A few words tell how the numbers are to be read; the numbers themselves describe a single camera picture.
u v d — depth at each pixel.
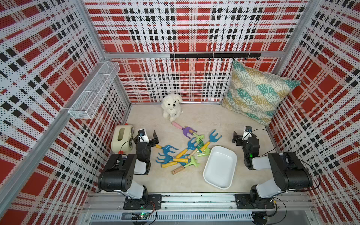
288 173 0.45
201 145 0.93
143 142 0.75
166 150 0.93
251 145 0.70
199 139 0.94
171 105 0.98
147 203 0.72
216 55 0.89
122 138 0.88
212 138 0.98
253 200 0.67
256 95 0.91
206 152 0.92
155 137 0.84
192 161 0.87
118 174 0.46
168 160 0.87
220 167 0.92
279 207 0.72
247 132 0.78
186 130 1.04
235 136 0.85
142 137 0.75
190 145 0.96
